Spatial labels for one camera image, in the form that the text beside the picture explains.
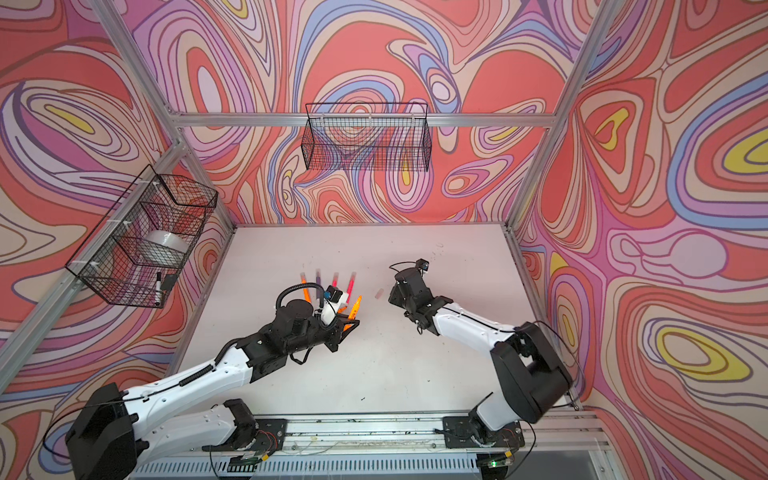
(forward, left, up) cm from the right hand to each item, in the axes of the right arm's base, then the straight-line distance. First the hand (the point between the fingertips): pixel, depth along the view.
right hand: (398, 294), depth 90 cm
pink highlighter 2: (+12, +16, -8) cm, 21 cm away
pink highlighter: (+12, +22, -9) cm, 26 cm away
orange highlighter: (-12, +12, +12) cm, 21 cm away
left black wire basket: (0, +66, +22) cm, 70 cm away
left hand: (-12, +11, +8) cm, 18 cm away
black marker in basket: (-7, +60, +17) cm, 62 cm away
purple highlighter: (+12, +28, -9) cm, 32 cm away
